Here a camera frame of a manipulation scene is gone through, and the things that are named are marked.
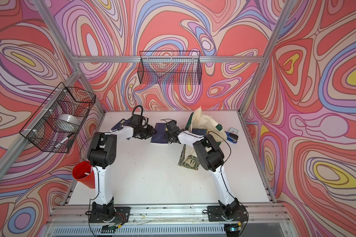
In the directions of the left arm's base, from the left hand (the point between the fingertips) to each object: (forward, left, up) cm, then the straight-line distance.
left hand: (157, 133), depth 104 cm
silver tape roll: (-17, +38, +30) cm, 51 cm away
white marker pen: (-23, +42, +23) cm, 53 cm away
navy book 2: (-2, -30, +4) cm, 30 cm away
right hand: (-4, -7, -3) cm, 8 cm away
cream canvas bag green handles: (+1, -28, +12) cm, 31 cm away
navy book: (-4, -1, 0) cm, 4 cm away
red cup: (-30, +38, +4) cm, 49 cm away
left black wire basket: (-18, +44, +30) cm, 56 cm away
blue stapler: (-5, -52, +2) cm, 52 cm away
